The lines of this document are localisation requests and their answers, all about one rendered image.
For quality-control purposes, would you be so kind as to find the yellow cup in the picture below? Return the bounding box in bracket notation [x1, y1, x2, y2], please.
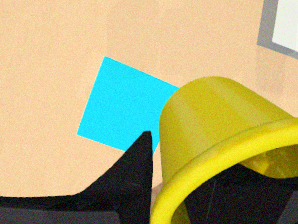
[150, 76, 298, 224]

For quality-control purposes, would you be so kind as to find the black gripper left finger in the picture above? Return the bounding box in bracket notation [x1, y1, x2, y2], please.
[0, 131, 153, 224]

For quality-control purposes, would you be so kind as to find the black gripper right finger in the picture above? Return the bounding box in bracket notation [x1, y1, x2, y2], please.
[184, 163, 298, 224]

